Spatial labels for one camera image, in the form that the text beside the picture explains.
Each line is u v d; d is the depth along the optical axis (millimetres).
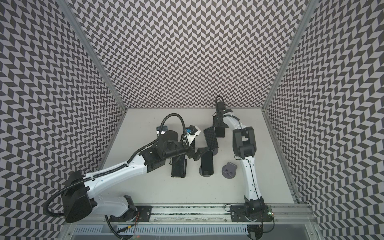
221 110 880
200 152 608
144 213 725
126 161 488
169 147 558
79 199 383
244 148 640
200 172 880
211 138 895
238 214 734
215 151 912
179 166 786
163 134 549
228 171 820
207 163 803
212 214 750
